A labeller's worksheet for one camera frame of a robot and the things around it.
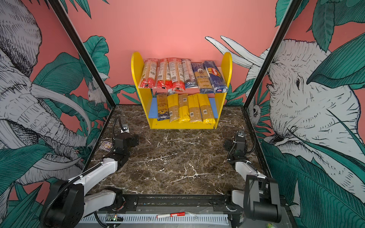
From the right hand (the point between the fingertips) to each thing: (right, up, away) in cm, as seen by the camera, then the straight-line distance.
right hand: (234, 138), depth 91 cm
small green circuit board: (-68, -37, -21) cm, 80 cm away
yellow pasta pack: (-40, +21, +6) cm, 46 cm away
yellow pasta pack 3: (-25, +20, +7) cm, 33 cm away
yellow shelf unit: (-59, +28, +13) cm, 67 cm away
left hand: (-68, +4, -4) cm, 68 cm away
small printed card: (-86, -6, +4) cm, 86 cm away
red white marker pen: (-38, -36, -21) cm, 56 cm away
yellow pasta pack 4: (-17, +16, +2) cm, 24 cm away
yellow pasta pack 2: (-33, +15, +2) cm, 36 cm away
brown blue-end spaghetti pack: (-48, +21, +7) cm, 53 cm away
